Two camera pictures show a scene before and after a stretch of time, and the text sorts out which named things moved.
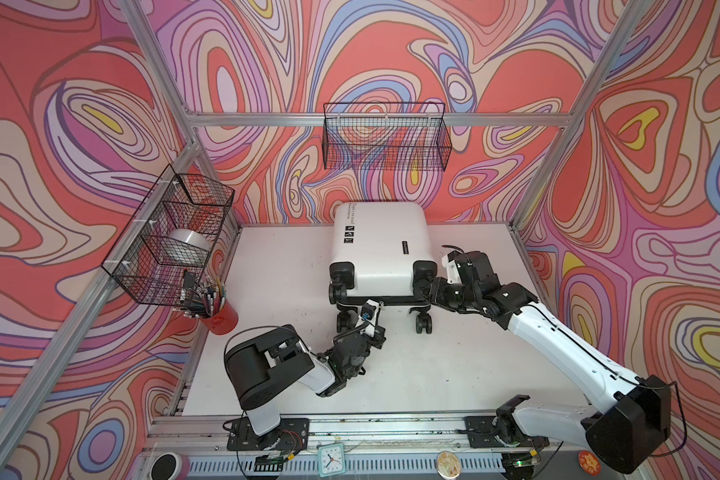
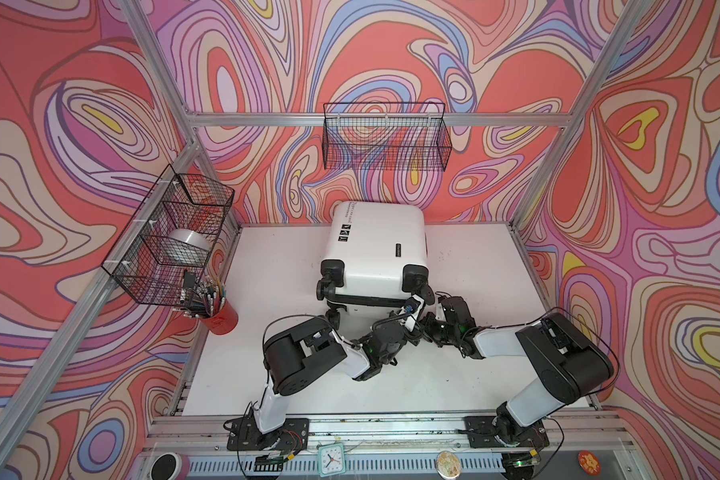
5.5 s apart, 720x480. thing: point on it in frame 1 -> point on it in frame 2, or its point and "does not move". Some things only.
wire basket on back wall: (385, 136) does not move
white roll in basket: (185, 247) does not move
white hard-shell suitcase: (382, 251) does not move
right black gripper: (434, 291) -> (425, 328)
